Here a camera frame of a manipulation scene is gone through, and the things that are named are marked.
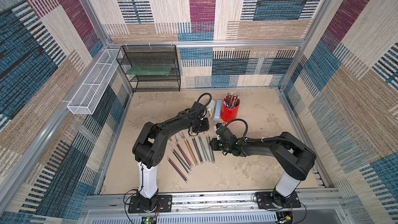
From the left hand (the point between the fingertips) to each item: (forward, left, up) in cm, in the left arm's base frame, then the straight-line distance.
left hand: (210, 128), depth 94 cm
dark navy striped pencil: (-6, +10, -5) cm, 13 cm away
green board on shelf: (+27, +38, +23) cm, 52 cm away
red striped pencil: (-22, +18, -5) cm, 28 cm away
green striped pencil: (-7, +1, -4) cm, 8 cm away
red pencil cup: (+9, -12, +1) cm, 14 cm away
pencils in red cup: (+13, -13, +9) cm, 20 cm away
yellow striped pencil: (-20, +9, -4) cm, 22 cm away
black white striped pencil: (-18, +17, -5) cm, 26 cm away
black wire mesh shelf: (+40, +37, +25) cm, 60 cm away
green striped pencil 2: (-11, +5, -5) cm, 13 cm away
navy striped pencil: (-17, +16, -5) cm, 24 cm away
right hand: (-8, -1, -5) cm, 10 cm away
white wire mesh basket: (+12, +73, +13) cm, 75 cm away
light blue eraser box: (+8, -4, 0) cm, 9 cm away
